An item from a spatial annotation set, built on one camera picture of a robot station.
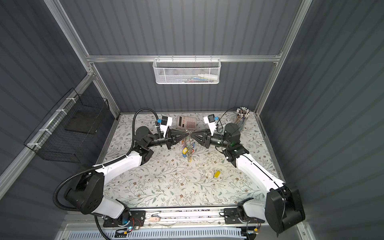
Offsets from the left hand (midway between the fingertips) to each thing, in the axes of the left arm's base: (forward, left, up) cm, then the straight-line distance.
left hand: (188, 134), depth 69 cm
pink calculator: (+33, +2, -28) cm, 43 cm away
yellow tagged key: (-7, -16, -31) cm, 36 cm away
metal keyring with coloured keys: (+2, 0, -12) cm, 12 cm away
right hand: (0, -3, -2) cm, 3 cm away
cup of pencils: (+25, -36, -13) cm, 46 cm away
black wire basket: (+7, +60, -3) cm, 60 cm away
